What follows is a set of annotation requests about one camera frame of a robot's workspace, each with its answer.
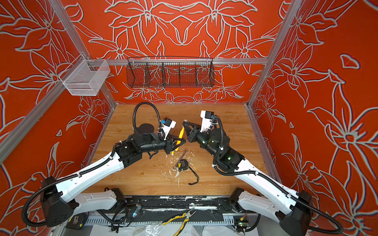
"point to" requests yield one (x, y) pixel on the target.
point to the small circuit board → (241, 226)
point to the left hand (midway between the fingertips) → (184, 139)
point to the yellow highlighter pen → (173, 153)
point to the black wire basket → (166, 72)
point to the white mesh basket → (84, 77)
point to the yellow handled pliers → (187, 214)
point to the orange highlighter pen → (180, 136)
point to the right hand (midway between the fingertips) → (180, 124)
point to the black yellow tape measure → (77, 221)
